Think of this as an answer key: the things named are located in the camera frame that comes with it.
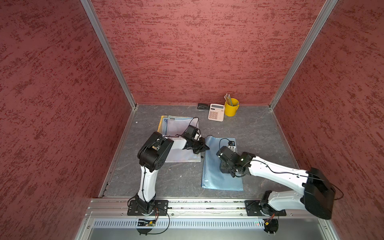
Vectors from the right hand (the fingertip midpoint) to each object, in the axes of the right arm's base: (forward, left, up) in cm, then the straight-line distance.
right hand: (224, 165), depth 83 cm
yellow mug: (+42, -11, 0) cm, 44 cm away
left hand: (+12, +7, -4) cm, 14 cm away
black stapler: (+51, +10, -4) cm, 52 cm away
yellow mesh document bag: (+35, +42, -4) cm, 55 cm away
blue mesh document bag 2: (-6, +7, -4) cm, 10 cm away
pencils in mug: (+46, -8, +9) cm, 47 cm away
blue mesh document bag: (+36, +39, -3) cm, 54 cm away
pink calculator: (+44, -1, -3) cm, 44 cm away
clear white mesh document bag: (+32, +31, -5) cm, 44 cm away
